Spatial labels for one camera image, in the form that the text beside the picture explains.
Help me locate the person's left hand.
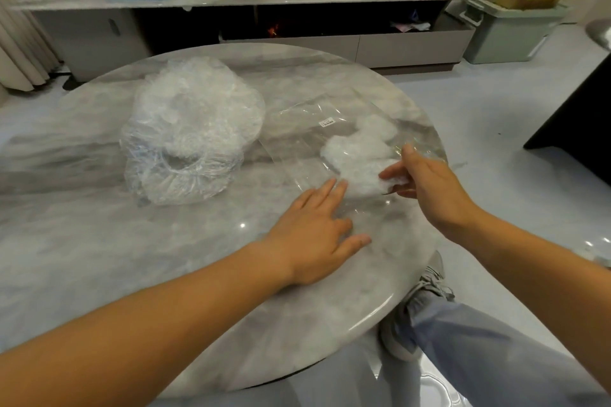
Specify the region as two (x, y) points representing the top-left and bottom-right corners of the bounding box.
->
(262, 177), (374, 289)

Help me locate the long grey low cabinet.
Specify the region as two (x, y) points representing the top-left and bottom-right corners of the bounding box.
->
(10, 0), (498, 83)

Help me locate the person's blue jeans leg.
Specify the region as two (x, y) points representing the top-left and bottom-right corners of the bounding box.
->
(396, 292), (611, 407)

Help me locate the person's right hand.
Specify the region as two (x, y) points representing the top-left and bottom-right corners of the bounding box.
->
(379, 144), (479, 243)

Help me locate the person's right forearm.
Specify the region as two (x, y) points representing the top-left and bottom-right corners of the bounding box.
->
(451, 209), (611, 394)

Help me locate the green storage bin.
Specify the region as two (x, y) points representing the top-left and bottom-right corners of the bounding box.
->
(458, 0), (569, 64)

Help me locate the clear plastic bag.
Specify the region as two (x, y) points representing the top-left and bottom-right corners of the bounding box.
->
(258, 101), (447, 222)

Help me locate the person's left forearm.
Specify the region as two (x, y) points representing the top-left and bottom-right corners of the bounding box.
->
(0, 238), (297, 407)

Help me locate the beige curtain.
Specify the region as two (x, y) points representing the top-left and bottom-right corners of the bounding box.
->
(0, 0), (63, 93)

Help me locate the pile of clear plastic caps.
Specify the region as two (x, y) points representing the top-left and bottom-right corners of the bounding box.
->
(119, 57), (267, 207)

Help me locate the grey sneaker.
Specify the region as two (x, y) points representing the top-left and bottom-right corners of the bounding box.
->
(380, 263), (454, 362)

